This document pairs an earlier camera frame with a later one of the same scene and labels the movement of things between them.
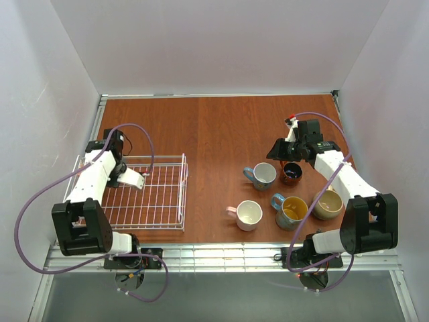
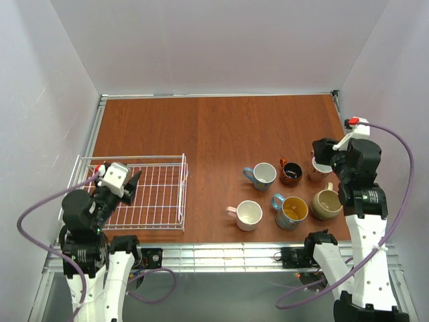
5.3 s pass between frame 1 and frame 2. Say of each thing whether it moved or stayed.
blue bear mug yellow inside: stayed
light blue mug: stayed
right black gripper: moved
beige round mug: stayed
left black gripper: moved
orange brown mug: stayed
